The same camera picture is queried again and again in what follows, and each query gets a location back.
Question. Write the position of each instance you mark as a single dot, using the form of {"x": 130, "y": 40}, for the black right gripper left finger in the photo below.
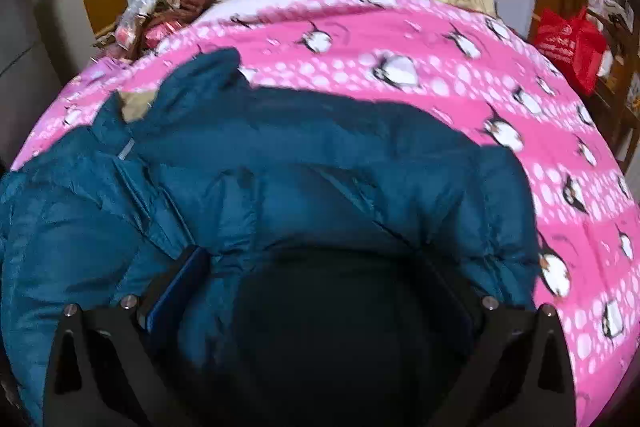
{"x": 120, "y": 365}

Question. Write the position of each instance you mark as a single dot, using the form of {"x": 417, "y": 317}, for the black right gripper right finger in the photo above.
{"x": 518, "y": 371}

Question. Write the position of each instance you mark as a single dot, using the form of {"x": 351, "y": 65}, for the teal quilted down jacket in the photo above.
{"x": 350, "y": 245}

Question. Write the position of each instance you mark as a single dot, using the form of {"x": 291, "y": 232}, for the pink penguin bed cover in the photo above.
{"x": 476, "y": 76}

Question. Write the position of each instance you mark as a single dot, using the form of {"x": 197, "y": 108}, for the red shopping bag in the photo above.
{"x": 574, "y": 46}

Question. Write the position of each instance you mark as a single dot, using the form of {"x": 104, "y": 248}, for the grey refrigerator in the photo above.
{"x": 28, "y": 81}

